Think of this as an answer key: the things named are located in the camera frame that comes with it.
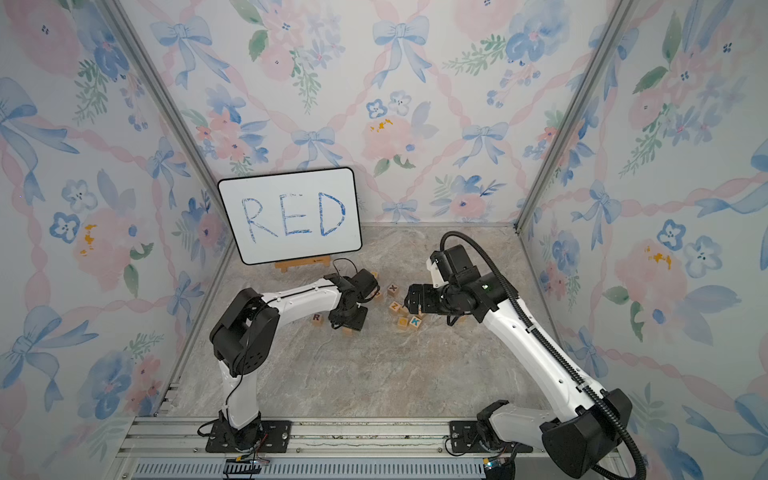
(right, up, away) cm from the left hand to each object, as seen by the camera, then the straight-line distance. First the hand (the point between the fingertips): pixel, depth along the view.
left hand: (357, 321), depth 93 cm
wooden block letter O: (+6, +16, -15) cm, 23 cm away
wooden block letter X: (+11, +9, +5) cm, 15 cm away
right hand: (+19, +9, -18) cm, 28 cm away
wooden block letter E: (-2, -2, -4) cm, 5 cm away
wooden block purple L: (+15, +3, +2) cm, 15 cm away
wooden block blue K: (+18, 0, -2) cm, 18 cm away
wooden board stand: (-13, +19, +10) cm, 25 cm away
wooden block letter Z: (+12, +4, +2) cm, 13 cm away
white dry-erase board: (-23, +34, +4) cm, 41 cm away
